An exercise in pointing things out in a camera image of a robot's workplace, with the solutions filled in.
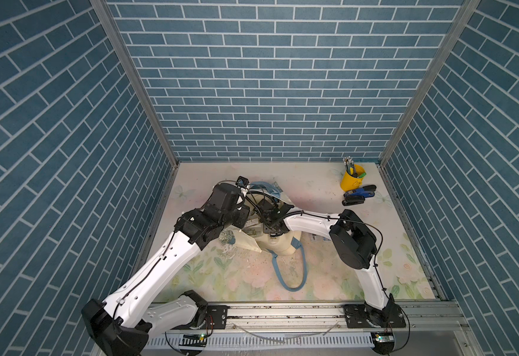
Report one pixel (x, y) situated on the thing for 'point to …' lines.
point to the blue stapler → (367, 191)
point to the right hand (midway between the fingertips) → (271, 227)
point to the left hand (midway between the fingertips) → (249, 207)
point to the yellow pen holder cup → (349, 182)
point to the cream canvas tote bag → (253, 236)
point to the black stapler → (351, 199)
